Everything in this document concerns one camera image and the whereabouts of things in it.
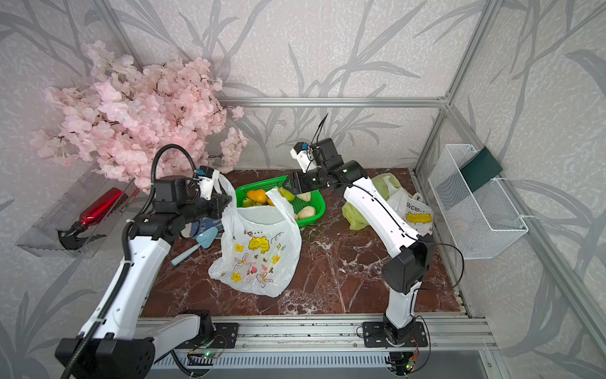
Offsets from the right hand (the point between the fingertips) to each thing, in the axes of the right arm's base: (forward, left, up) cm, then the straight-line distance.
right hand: (290, 182), depth 75 cm
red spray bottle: (-22, +54, +4) cm, 58 cm away
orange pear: (+12, +17, -22) cm, 30 cm away
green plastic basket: (+10, -8, -22) cm, 26 cm away
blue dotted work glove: (-16, +23, +1) cm, 29 cm away
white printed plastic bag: (-14, +10, -16) cm, 24 cm away
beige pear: (+5, -3, -24) cm, 25 cm away
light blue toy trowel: (-6, +38, -29) cm, 48 cm away
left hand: (-5, +19, -1) cm, 19 cm away
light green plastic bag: (+2, -24, -26) cm, 35 cm away
